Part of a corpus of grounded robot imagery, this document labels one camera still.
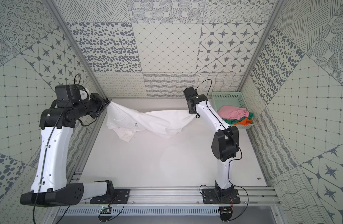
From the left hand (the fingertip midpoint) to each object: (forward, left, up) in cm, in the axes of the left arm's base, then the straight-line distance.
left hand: (105, 97), depth 67 cm
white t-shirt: (-2, -5, -18) cm, 19 cm away
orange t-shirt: (+8, -81, -30) cm, 87 cm away
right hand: (+12, -50, -22) cm, 56 cm away
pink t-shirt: (+17, -75, -32) cm, 83 cm away
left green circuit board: (-42, +2, -42) cm, 59 cm away
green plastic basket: (+39, -81, -38) cm, 97 cm away
